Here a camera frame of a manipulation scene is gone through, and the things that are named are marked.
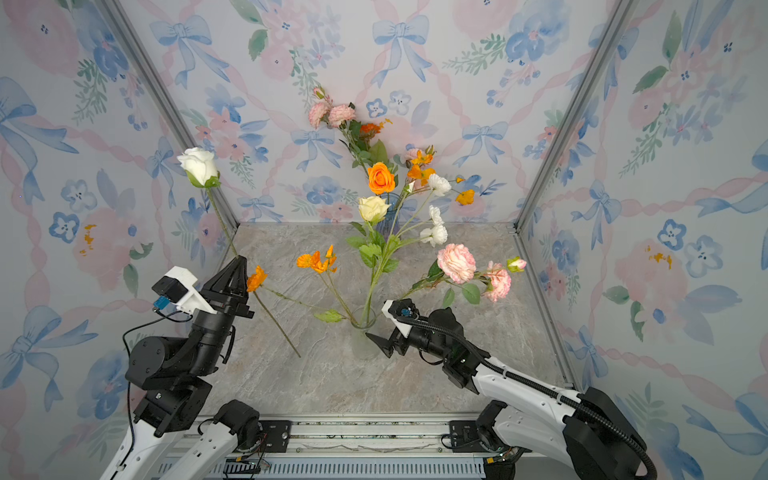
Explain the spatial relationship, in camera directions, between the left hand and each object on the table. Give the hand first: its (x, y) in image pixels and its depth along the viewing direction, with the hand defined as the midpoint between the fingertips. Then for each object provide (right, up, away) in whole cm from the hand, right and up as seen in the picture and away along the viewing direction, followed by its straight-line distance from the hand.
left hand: (240, 257), depth 54 cm
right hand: (+24, -14, +21) cm, 35 cm away
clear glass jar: (+20, -16, +22) cm, 34 cm away
